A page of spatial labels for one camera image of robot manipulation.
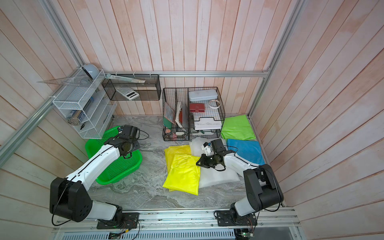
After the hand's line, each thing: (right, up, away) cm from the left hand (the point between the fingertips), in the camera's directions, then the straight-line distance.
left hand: (133, 146), depth 86 cm
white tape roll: (+50, +28, +15) cm, 59 cm away
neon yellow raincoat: (+30, -16, -3) cm, 34 cm away
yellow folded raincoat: (+20, -5, +10) cm, 23 cm away
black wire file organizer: (+23, +21, +18) cm, 36 cm away
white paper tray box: (+44, +14, +5) cm, 47 cm away
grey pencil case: (+43, +35, +16) cm, 57 cm away
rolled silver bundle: (-27, +15, -10) cm, 32 cm away
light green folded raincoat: (+69, +12, +24) cm, 74 cm away
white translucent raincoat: (+44, -17, -2) cm, 48 cm away
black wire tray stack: (+44, +21, +9) cm, 49 cm away
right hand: (+38, -10, +3) cm, 39 cm away
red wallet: (+38, +25, +9) cm, 46 cm away
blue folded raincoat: (+74, -5, +14) cm, 76 cm away
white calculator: (-8, +35, +12) cm, 37 cm away
